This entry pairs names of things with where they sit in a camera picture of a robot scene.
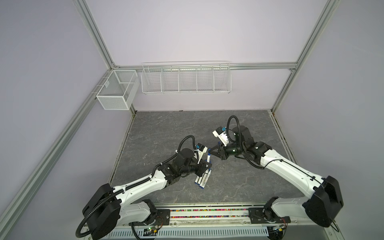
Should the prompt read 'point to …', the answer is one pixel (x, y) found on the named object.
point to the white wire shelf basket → (183, 77)
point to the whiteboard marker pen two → (208, 157)
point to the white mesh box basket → (119, 90)
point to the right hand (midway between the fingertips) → (210, 154)
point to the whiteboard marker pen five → (207, 177)
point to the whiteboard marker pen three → (196, 180)
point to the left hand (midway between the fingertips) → (210, 165)
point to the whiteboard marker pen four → (203, 178)
